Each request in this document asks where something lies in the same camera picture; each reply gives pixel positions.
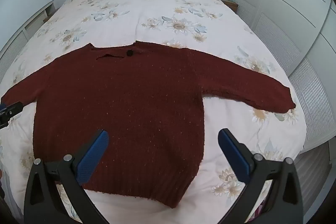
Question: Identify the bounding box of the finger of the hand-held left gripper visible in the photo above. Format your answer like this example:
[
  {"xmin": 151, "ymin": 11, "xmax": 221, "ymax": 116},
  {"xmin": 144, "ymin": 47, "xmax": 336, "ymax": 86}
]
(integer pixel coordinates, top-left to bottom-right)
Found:
[{"xmin": 0, "ymin": 101, "xmax": 24, "ymax": 128}]

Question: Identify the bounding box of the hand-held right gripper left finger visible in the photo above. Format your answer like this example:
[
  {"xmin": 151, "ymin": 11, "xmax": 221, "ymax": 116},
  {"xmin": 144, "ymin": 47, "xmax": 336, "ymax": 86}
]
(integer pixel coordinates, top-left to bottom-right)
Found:
[{"xmin": 24, "ymin": 130, "xmax": 111, "ymax": 224}]

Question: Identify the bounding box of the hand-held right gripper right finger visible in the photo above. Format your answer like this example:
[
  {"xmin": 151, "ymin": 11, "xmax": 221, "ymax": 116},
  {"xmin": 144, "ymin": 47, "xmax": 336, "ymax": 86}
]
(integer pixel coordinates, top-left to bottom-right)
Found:
[{"xmin": 218, "ymin": 128, "xmax": 304, "ymax": 224}]

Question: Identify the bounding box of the dark red knitted sweater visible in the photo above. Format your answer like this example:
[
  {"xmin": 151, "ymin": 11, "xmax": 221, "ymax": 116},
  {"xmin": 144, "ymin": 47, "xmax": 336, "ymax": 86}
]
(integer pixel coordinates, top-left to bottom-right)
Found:
[{"xmin": 0, "ymin": 41, "xmax": 297, "ymax": 209}]

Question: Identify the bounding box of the white low shelf unit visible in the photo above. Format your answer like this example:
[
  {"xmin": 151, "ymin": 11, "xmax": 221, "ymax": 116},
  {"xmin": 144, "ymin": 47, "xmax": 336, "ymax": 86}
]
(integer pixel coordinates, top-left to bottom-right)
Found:
[{"xmin": 0, "ymin": 1, "xmax": 56, "ymax": 62}]

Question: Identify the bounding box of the wooden nightstand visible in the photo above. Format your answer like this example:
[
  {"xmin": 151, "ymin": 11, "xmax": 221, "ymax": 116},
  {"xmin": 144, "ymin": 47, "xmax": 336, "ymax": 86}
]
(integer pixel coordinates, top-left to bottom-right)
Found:
[{"xmin": 213, "ymin": 0, "xmax": 239, "ymax": 13}]

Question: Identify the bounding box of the floral white bed blanket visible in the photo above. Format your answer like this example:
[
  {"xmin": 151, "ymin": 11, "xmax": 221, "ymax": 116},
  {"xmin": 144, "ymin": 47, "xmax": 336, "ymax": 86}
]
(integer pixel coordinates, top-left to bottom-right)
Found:
[{"xmin": 0, "ymin": 0, "xmax": 307, "ymax": 223}]

